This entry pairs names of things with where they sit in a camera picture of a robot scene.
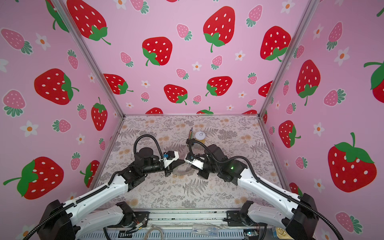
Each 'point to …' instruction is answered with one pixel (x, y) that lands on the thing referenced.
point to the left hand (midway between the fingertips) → (183, 160)
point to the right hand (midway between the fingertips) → (192, 163)
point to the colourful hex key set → (190, 137)
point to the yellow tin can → (200, 136)
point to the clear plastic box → (204, 230)
